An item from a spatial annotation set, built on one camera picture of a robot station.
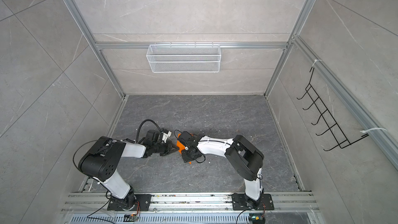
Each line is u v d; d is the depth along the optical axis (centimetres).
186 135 72
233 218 70
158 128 88
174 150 88
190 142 68
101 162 47
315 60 70
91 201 75
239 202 73
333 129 64
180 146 91
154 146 79
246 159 48
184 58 101
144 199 74
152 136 77
